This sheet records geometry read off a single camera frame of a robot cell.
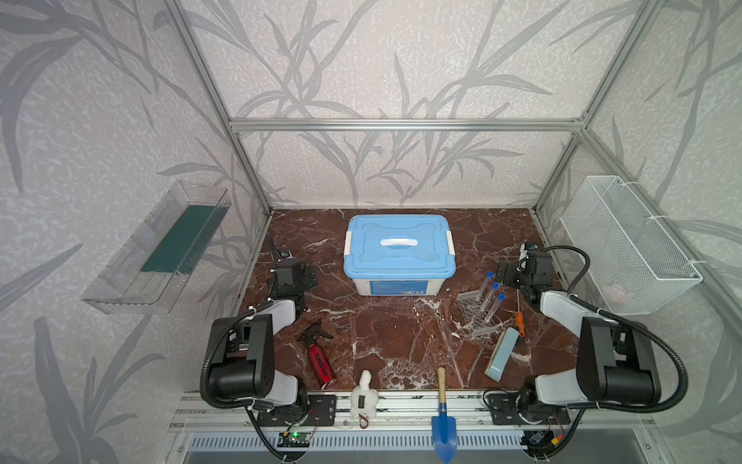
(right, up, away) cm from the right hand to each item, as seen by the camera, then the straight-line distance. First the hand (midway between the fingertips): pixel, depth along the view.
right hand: (514, 261), depth 95 cm
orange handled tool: (-2, -18, -8) cm, 20 cm away
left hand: (-72, 0, -1) cm, 72 cm away
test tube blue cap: (-11, -12, -12) cm, 20 cm away
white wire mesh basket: (+11, +3, -34) cm, 35 cm away
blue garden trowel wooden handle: (-28, -39, -23) cm, 53 cm away
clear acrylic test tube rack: (-14, -16, -5) cm, 22 cm away
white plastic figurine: (-48, -32, -22) cm, 62 cm away
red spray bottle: (-62, -25, -16) cm, 68 cm away
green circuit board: (-65, -43, -23) cm, 81 cm away
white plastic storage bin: (-39, -7, -6) cm, 40 cm away
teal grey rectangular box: (-10, -24, -15) cm, 30 cm away
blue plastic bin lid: (-39, +5, -8) cm, 40 cm away
